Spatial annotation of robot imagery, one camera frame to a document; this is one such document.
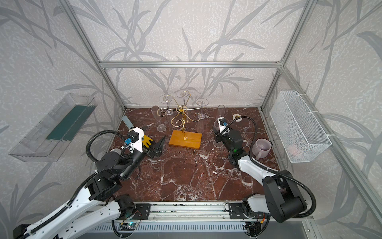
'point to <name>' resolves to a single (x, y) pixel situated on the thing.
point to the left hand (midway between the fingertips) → (156, 132)
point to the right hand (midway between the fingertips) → (218, 123)
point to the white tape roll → (237, 115)
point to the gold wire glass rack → (186, 139)
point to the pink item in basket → (293, 148)
